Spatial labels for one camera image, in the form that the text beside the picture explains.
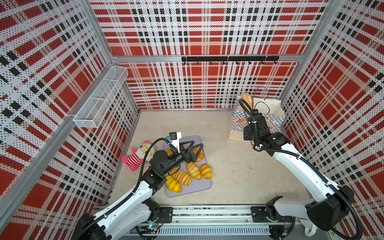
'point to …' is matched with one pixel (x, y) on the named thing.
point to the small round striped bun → (206, 171)
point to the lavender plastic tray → (175, 160)
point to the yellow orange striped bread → (173, 184)
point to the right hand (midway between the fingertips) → (251, 129)
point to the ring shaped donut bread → (201, 155)
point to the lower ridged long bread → (181, 176)
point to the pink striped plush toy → (136, 157)
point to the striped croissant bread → (193, 171)
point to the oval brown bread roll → (248, 99)
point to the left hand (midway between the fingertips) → (199, 146)
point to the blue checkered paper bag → (271, 110)
